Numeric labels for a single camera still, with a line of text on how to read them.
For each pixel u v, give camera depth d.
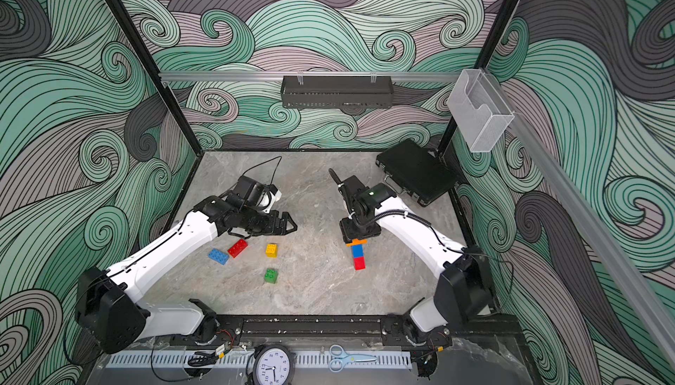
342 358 0.69
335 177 0.65
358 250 0.78
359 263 0.78
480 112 0.76
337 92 0.94
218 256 0.87
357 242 0.71
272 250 0.86
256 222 0.65
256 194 0.64
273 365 0.66
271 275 0.81
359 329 0.75
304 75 0.93
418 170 1.14
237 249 0.89
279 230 0.68
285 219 0.70
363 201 0.56
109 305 0.38
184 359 0.70
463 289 0.40
